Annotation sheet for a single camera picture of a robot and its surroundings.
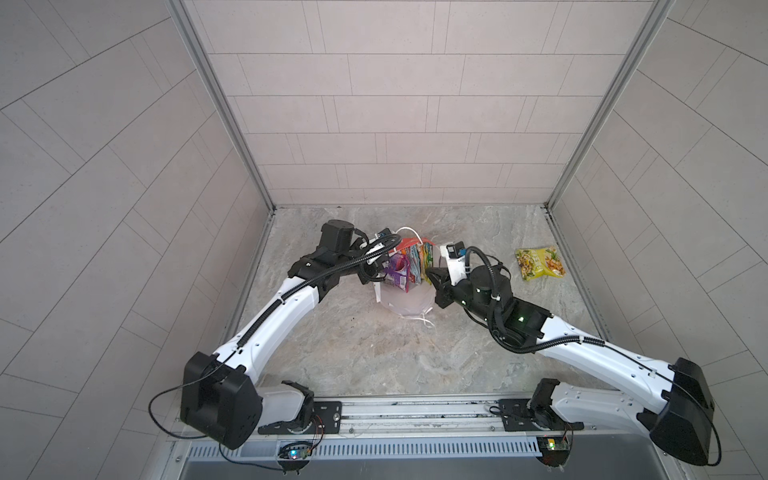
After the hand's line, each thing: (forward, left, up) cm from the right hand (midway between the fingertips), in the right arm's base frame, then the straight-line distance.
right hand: (425, 274), depth 71 cm
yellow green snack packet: (+14, -40, -19) cm, 47 cm away
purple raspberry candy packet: (+10, +6, -12) cm, 17 cm away
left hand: (+8, +7, 0) cm, 11 cm away
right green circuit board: (-34, -27, -25) cm, 50 cm away
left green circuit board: (-32, +32, -20) cm, 49 cm away
